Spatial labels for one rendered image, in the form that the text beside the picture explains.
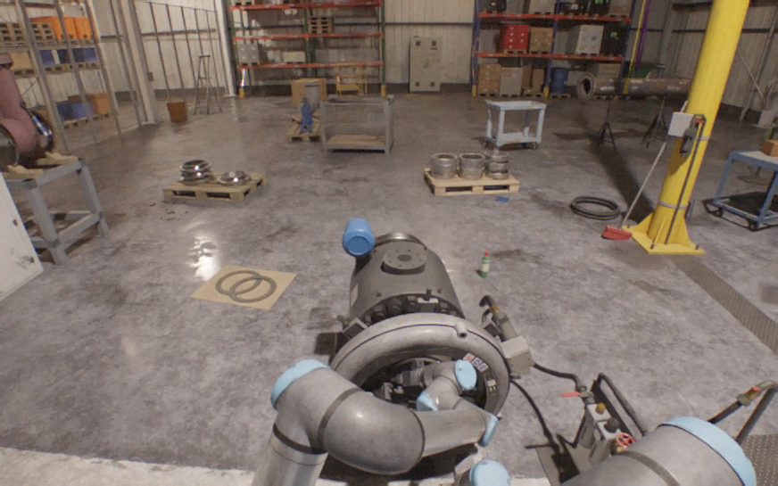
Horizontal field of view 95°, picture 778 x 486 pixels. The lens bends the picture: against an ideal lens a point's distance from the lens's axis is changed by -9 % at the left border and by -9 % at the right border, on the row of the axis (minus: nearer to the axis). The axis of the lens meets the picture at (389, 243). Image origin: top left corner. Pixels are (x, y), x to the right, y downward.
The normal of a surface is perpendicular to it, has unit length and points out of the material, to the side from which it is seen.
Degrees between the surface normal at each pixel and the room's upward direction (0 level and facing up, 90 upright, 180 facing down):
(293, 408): 53
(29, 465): 0
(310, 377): 8
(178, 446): 0
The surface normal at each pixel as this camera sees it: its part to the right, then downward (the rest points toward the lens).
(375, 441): 0.23, -0.17
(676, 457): -0.04, -0.92
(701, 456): 0.04, -0.82
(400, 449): 0.48, -0.05
